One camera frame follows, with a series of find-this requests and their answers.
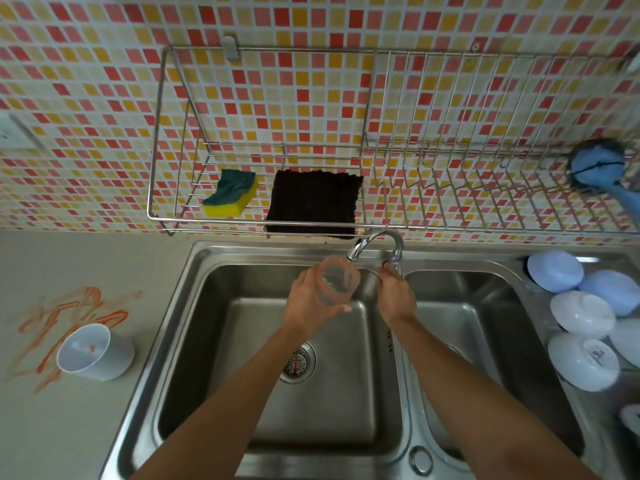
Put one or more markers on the clear plastic cup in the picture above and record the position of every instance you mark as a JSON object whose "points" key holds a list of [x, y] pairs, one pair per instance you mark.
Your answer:
{"points": [[340, 284]]}

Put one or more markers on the metal sink drain strainer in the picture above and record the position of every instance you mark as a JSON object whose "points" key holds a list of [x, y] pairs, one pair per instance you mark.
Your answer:
{"points": [[299, 363]]}

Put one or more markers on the pale blue bowl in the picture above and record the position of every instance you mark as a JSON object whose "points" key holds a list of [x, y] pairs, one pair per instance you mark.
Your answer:
{"points": [[612, 292], [555, 271]]}

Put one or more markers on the orange sauce smear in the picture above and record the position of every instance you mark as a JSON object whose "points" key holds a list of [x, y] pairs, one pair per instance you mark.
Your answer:
{"points": [[117, 317]]}

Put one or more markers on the blue dish brush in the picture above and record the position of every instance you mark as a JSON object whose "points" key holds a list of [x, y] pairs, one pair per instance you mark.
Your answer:
{"points": [[597, 167]]}

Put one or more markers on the green and yellow sponge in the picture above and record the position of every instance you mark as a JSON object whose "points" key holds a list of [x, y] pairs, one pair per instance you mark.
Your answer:
{"points": [[230, 194]]}

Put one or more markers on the white bowl with label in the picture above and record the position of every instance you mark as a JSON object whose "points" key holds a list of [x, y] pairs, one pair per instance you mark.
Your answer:
{"points": [[580, 364]]}

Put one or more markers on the person's right hand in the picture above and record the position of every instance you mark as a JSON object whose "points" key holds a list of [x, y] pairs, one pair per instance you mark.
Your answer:
{"points": [[397, 299]]}

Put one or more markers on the round sink hole cap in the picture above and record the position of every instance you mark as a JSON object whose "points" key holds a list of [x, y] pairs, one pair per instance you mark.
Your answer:
{"points": [[411, 460]]}

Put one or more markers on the person's left hand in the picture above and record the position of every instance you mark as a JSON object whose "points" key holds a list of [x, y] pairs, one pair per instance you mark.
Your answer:
{"points": [[305, 309]]}

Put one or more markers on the person's left forearm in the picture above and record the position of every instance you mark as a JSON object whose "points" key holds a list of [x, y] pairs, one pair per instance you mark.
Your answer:
{"points": [[235, 409]]}

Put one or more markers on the beige countertop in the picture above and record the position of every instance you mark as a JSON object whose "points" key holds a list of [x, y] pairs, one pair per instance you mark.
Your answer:
{"points": [[75, 434]]}

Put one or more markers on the white wall socket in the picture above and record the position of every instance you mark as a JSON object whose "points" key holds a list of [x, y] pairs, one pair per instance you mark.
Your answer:
{"points": [[15, 134]]}

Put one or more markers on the person's right forearm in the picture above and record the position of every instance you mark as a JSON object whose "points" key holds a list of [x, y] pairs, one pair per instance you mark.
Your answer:
{"points": [[480, 414]]}

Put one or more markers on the white plastic cup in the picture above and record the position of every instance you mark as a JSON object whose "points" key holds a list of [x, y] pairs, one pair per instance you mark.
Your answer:
{"points": [[112, 360]]}

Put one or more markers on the black cloth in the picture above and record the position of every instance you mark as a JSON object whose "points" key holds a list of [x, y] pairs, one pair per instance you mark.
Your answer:
{"points": [[312, 202]]}

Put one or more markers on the stainless steel double sink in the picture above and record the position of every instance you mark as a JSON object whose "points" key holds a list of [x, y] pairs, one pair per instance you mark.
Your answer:
{"points": [[325, 419]]}

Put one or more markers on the chrome faucet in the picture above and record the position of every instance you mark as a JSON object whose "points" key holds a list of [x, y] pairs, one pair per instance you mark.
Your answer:
{"points": [[372, 238]]}

